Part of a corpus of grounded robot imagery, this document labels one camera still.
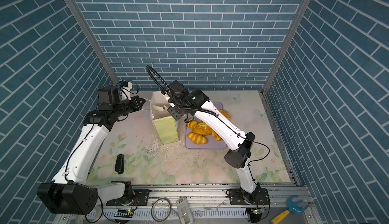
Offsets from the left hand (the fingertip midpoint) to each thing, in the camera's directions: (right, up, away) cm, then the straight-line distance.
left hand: (146, 99), depth 75 cm
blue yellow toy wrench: (+71, -50, -5) cm, 87 cm away
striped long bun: (+25, -24, +16) cm, 38 cm away
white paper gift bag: (+9, -14, +4) cm, 17 cm away
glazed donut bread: (+37, -22, +16) cm, 46 cm away
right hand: (+14, -4, -1) cm, 15 cm away
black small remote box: (-17, -35, +6) cm, 39 cm away
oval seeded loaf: (+29, -18, +19) cm, 39 cm away
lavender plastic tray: (+34, -26, +16) cm, 46 cm away
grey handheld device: (+20, -50, -5) cm, 54 cm away
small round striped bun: (+22, -15, +20) cm, 34 cm away
